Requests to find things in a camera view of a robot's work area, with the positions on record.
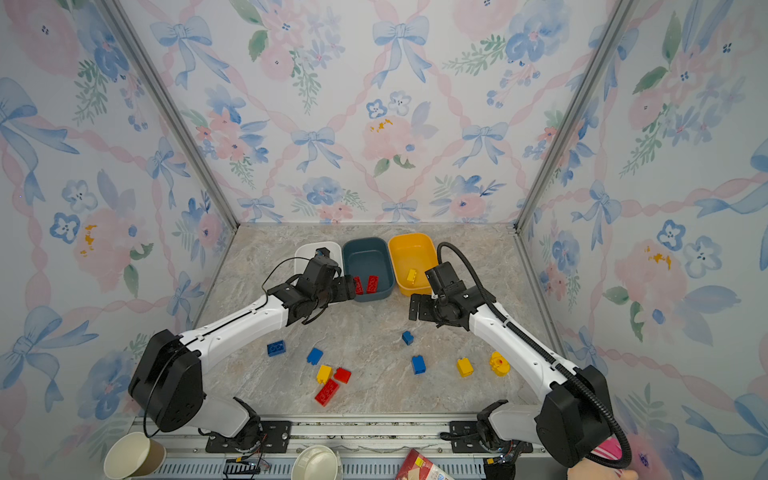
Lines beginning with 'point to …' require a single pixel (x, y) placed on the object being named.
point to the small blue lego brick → (407, 337)
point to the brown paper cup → (133, 455)
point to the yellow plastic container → (412, 255)
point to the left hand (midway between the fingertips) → (347, 281)
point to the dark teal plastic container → (369, 256)
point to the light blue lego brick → (314, 356)
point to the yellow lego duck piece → (499, 364)
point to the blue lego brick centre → (419, 364)
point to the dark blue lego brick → (276, 348)
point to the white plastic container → (305, 251)
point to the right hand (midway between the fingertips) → (423, 309)
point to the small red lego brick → (342, 375)
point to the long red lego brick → (327, 392)
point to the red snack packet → (418, 467)
